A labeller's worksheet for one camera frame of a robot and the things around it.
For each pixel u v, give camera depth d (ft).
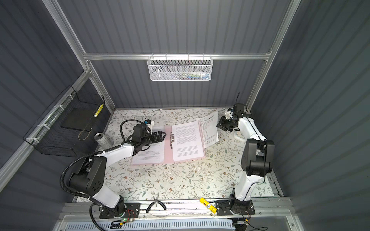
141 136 2.44
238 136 3.27
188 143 3.20
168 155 3.09
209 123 3.41
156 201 2.52
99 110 2.68
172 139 3.31
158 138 2.71
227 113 2.89
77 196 1.55
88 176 1.50
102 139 2.84
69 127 2.43
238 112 2.42
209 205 2.41
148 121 2.76
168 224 2.53
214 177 2.78
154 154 3.09
